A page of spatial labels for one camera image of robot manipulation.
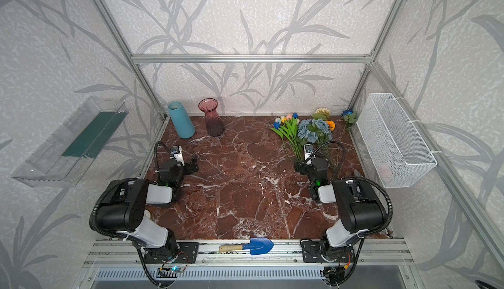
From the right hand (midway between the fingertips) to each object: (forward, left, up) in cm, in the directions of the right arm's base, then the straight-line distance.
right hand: (306, 153), depth 94 cm
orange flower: (+17, -16, +1) cm, 23 cm away
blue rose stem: (+28, -30, -4) cm, 42 cm away
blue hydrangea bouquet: (+12, -4, +4) cm, 13 cm away
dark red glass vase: (+17, +47, +3) cm, 50 cm away
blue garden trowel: (-38, +24, -7) cm, 46 cm away
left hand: (-1, +59, 0) cm, 59 cm away
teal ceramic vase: (+17, +63, +3) cm, 65 cm away
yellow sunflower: (+29, -13, -1) cm, 32 cm away
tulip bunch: (+21, +8, -5) cm, 22 cm away
